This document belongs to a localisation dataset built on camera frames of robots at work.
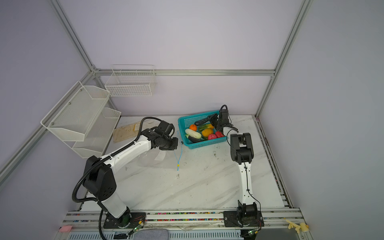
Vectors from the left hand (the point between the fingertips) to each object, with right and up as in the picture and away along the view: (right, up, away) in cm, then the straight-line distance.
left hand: (175, 146), depth 86 cm
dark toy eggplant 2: (+11, +3, +17) cm, 20 cm away
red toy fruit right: (+28, +6, +16) cm, 33 cm away
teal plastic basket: (+3, +15, +23) cm, 28 cm away
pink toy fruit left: (+23, +5, +15) cm, 28 cm away
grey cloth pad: (-9, -39, -18) cm, 43 cm away
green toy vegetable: (+17, +12, +22) cm, 30 cm away
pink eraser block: (-51, -38, -15) cm, 65 cm away
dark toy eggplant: (+17, +16, +23) cm, 33 cm away
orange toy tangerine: (+10, +12, +22) cm, 27 cm away
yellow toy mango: (+19, +8, +18) cm, 28 cm away
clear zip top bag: (-13, -8, +5) cm, 16 cm away
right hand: (+20, +20, +24) cm, 37 cm away
